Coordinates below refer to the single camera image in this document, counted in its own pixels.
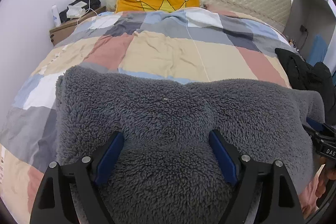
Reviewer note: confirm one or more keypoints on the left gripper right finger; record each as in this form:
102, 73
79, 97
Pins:
265, 187

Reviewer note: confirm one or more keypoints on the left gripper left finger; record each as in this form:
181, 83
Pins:
53, 202

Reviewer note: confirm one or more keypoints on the grey fleece garment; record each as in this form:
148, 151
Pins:
167, 172

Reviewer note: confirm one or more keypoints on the person's right hand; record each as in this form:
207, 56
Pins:
315, 189

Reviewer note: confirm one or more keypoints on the black jacket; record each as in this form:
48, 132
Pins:
303, 76

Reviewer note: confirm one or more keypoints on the blue chair back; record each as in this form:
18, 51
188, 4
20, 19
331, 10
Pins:
318, 51

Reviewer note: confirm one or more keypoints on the patchwork checked duvet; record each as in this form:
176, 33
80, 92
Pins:
193, 45

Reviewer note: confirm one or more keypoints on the wooden nightstand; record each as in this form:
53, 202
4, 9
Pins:
57, 34

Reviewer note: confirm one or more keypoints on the white spray bottle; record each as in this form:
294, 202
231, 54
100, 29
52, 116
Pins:
55, 15

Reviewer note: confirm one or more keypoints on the white tissue pack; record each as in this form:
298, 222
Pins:
76, 11

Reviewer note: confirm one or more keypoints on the black bag on nightstand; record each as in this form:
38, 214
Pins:
91, 5

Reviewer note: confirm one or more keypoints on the black wall plug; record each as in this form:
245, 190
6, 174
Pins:
303, 29

